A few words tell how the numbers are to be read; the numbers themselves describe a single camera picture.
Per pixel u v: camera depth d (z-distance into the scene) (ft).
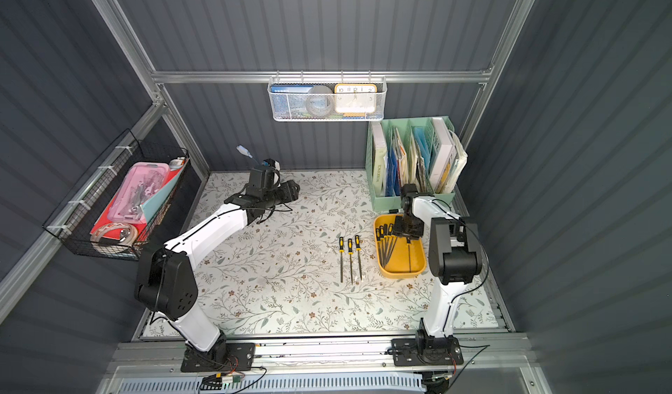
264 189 2.27
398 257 3.09
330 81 2.92
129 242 2.14
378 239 3.03
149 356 2.48
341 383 2.53
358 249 3.15
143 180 2.45
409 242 3.16
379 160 3.10
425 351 2.18
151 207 2.05
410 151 3.21
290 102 3.01
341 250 3.14
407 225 2.78
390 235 3.24
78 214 2.03
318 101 2.97
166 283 1.48
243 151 3.17
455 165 2.99
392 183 3.26
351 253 3.09
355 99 2.92
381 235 3.22
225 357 2.29
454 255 1.72
